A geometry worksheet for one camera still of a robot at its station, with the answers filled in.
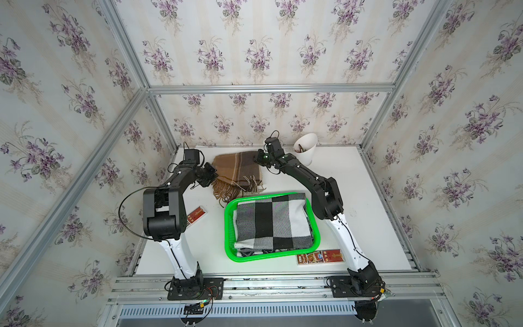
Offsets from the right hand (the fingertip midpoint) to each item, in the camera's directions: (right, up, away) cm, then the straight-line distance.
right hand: (253, 157), depth 103 cm
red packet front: (+28, -41, -23) cm, 55 cm away
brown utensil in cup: (+25, +4, +3) cm, 26 cm away
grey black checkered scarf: (+9, -28, -22) cm, 37 cm away
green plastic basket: (-8, -32, -27) cm, 42 cm away
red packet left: (-26, -27, -12) cm, 40 cm away
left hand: (-16, -8, -6) cm, 19 cm away
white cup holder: (+28, +6, +5) cm, 29 cm away
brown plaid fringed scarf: (-7, -8, -2) cm, 11 cm away
